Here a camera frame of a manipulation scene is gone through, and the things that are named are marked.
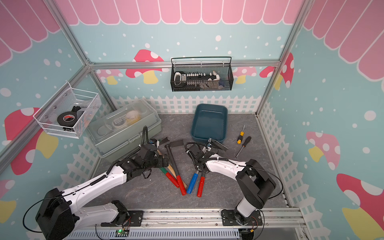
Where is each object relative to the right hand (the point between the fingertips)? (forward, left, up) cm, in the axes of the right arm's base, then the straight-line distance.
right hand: (197, 159), depth 90 cm
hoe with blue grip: (-14, +3, 0) cm, 14 cm away
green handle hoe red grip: (-10, +16, -2) cm, 19 cm away
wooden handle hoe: (-6, +15, -3) cm, 16 cm away
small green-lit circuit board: (-36, +38, -7) cm, 53 cm away
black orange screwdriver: (+18, -36, -4) cm, 41 cm away
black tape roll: (+6, +62, +31) cm, 69 cm away
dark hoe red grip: (-15, -2, -3) cm, 15 cm away
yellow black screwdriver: (+19, -30, -4) cm, 36 cm away
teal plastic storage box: (+34, -10, -3) cm, 35 cm away
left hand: (-3, +20, +6) cm, 21 cm away
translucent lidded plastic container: (+11, +44, +16) cm, 48 cm away
